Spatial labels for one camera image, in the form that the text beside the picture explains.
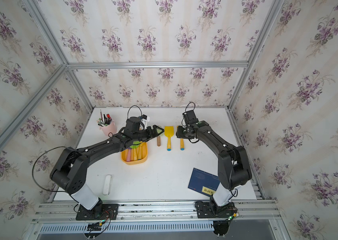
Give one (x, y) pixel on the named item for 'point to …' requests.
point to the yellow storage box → (135, 154)
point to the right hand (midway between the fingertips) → (180, 134)
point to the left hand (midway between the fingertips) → (162, 133)
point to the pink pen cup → (106, 124)
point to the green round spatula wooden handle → (158, 141)
